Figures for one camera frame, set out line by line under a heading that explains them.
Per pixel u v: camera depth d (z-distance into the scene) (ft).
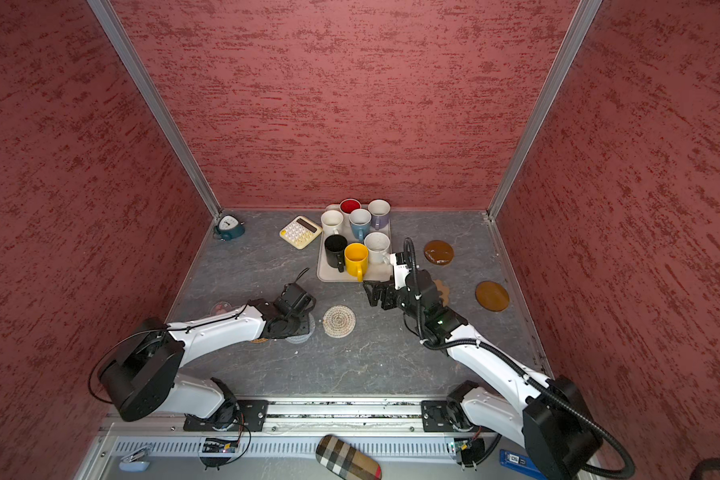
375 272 3.30
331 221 3.56
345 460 2.15
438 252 3.48
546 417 1.31
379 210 3.80
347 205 3.75
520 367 1.51
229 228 3.61
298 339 2.84
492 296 3.21
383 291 2.31
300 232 3.64
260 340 2.03
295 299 2.30
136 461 2.19
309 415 2.49
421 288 1.92
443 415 2.43
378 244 3.39
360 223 3.49
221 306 3.05
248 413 2.46
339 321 2.95
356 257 3.29
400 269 2.35
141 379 1.39
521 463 2.15
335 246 3.25
